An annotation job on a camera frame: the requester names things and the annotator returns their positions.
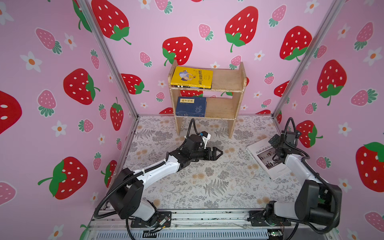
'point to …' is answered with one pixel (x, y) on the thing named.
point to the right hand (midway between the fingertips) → (282, 141)
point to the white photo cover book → (263, 151)
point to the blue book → (190, 106)
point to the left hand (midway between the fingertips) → (218, 152)
